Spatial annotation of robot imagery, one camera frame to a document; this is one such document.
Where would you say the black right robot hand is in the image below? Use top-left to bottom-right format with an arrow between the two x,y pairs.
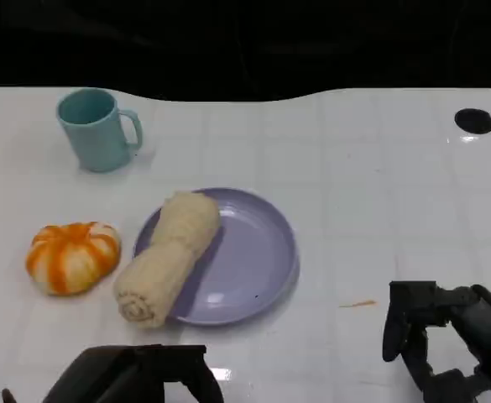
382,280 -> 491,403

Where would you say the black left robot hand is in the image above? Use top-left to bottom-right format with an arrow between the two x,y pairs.
41,344 -> 225,403

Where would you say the beige towel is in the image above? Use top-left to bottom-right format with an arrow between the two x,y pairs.
113,191 -> 222,330

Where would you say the orange and white bread roll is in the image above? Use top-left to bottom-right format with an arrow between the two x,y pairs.
25,221 -> 123,297

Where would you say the lilac plate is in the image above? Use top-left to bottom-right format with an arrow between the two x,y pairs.
133,187 -> 301,327

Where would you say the pale green mug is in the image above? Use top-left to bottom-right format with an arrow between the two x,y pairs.
56,87 -> 144,173

